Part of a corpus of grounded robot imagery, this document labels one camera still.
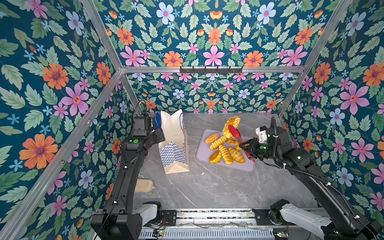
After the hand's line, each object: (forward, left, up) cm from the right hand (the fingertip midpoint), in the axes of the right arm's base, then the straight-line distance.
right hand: (239, 144), depth 68 cm
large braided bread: (+17, 0, -2) cm, 17 cm away
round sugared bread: (+20, +11, -23) cm, 33 cm away
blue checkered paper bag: (+3, +32, -4) cm, 32 cm away
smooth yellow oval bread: (-2, +1, 0) cm, 2 cm away
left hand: (+9, +39, +1) cm, 40 cm away
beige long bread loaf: (-10, +50, -26) cm, 57 cm away
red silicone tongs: (+8, 0, -2) cm, 8 cm away
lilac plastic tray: (+14, +10, -24) cm, 29 cm away
